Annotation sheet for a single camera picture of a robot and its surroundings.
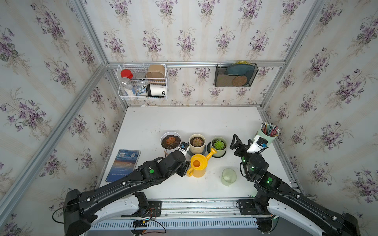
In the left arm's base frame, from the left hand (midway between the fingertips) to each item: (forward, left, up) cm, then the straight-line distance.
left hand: (188, 163), depth 73 cm
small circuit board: (-23, +24, -18) cm, 38 cm away
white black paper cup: (+43, +23, +12) cm, 50 cm away
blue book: (+6, +38, -15) cm, 42 cm away
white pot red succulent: (+16, +11, -6) cm, 21 cm away
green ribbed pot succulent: (+15, -20, -6) cm, 25 cm away
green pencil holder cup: (+16, -50, -3) cm, 52 cm away
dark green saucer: (+15, -13, -12) cm, 24 cm away
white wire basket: (+49, +30, +14) cm, 59 cm away
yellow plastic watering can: (+2, -6, -5) cm, 8 cm away
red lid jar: (+52, +39, +18) cm, 68 cm away
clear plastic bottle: (+43, +39, +14) cm, 60 cm away
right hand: (+9, -28, +9) cm, 30 cm away
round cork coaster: (+53, -35, +13) cm, 64 cm away
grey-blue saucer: (+12, -2, -13) cm, 18 cm away
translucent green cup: (-2, -24, -15) cm, 28 cm away
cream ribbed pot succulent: (+15, -5, -7) cm, 18 cm away
